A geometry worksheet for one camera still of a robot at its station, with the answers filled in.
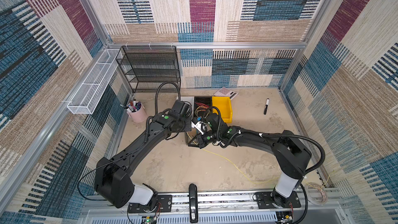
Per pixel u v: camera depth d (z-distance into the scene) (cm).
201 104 102
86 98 71
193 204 70
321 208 72
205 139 73
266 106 109
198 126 76
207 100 112
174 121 56
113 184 40
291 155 47
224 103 108
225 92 117
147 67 108
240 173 83
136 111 95
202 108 105
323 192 75
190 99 106
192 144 77
